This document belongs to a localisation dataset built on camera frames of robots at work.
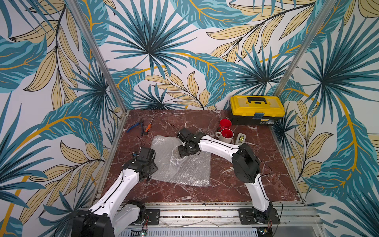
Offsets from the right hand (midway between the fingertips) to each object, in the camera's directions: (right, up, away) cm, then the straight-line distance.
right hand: (183, 152), depth 92 cm
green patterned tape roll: (+38, +8, +6) cm, 39 cm away
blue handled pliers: (-36, +17, +18) cm, 44 cm away
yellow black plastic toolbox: (+49, +27, +9) cm, 57 cm away
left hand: (-18, -10, -10) cm, 23 cm away
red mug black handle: (+29, +18, +12) cm, 36 cm away
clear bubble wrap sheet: (+7, -10, -4) cm, 13 cm away
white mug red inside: (+29, +9, +9) cm, 31 cm away
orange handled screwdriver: (-26, +16, +17) cm, 35 cm away
